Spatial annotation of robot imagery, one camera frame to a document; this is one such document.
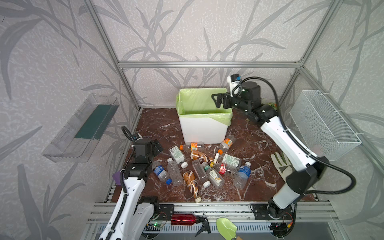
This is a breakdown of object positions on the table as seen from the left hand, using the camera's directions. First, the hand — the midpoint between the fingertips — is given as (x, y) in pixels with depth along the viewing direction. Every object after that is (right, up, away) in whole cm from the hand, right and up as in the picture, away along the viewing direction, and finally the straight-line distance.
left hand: (154, 140), depth 79 cm
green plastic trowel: (+38, -40, -10) cm, 56 cm away
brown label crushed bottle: (+19, -21, +1) cm, 29 cm away
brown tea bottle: (+22, -10, +9) cm, 26 cm away
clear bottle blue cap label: (+4, -19, +3) cm, 20 cm away
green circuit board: (+4, -39, -8) cm, 40 cm away
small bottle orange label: (+20, -6, +14) cm, 25 cm away
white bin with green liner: (+26, +10, -2) cm, 28 cm away
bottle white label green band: (+33, -20, 0) cm, 39 cm away
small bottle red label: (+38, -16, +3) cm, 41 cm away
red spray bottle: (+20, -35, -11) cm, 42 cm away
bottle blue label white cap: (+50, -18, +3) cm, 53 cm away
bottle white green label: (+11, -11, +10) cm, 19 cm away
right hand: (+35, +26, -8) cm, 44 cm away
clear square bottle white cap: (+25, -19, +1) cm, 32 cm away
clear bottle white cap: (+11, -19, +3) cm, 22 cm away
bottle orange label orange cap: (+42, -4, +14) cm, 44 cm away
